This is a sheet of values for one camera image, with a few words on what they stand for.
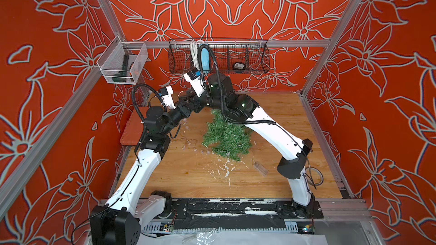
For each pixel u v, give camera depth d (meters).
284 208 0.73
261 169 0.83
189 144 0.93
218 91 0.46
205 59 0.90
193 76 0.53
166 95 0.61
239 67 0.95
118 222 0.37
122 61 0.89
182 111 0.61
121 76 0.79
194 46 0.87
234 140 0.66
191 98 0.55
